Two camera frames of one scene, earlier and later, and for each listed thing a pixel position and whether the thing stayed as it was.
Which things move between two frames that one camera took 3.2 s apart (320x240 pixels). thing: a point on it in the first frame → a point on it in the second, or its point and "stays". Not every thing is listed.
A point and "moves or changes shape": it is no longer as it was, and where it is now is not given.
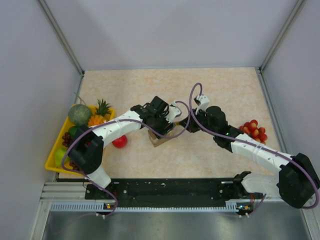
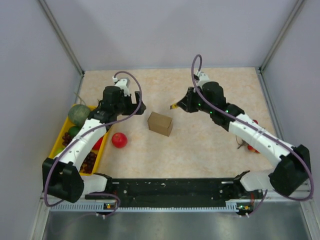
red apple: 121,142 stays
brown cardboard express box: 156,141 moves or changes shape
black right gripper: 192,127 → 186,102
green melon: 79,115 stays
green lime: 74,131 stays
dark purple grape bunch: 67,139 stays
